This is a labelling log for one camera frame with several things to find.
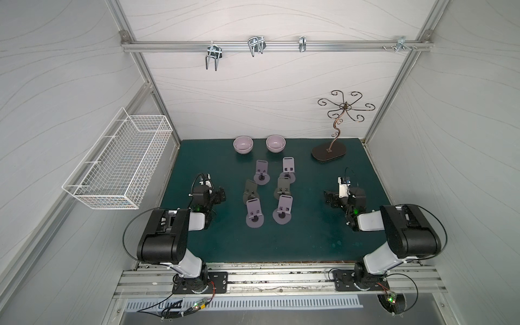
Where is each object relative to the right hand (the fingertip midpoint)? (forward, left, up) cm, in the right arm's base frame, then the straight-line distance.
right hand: (337, 189), depth 96 cm
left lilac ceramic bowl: (+27, +49, +2) cm, 56 cm away
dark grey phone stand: (-6, +41, +4) cm, 42 cm away
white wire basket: (-14, +84, +29) cm, 90 cm away
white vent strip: (-48, +60, -3) cm, 77 cm away
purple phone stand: (+8, +23, +4) cm, 25 cm away
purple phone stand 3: (-16, +39, -1) cm, 42 cm away
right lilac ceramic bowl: (+29, +30, +1) cm, 42 cm away
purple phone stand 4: (-14, +26, -2) cm, 29 cm away
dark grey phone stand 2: (-2, +26, +3) cm, 26 cm away
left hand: (-3, +60, +2) cm, 60 cm away
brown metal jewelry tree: (+26, 0, -3) cm, 26 cm away
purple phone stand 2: (+7, +37, -3) cm, 38 cm away
